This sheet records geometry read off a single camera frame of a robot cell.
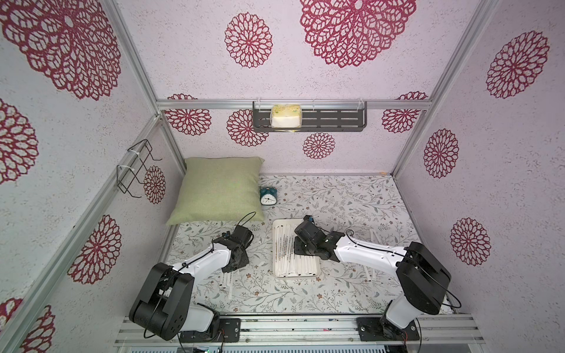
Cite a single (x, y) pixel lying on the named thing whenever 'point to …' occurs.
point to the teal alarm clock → (268, 195)
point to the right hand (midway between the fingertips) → (292, 244)
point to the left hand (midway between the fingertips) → (237, 263)
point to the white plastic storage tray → (285, 263)
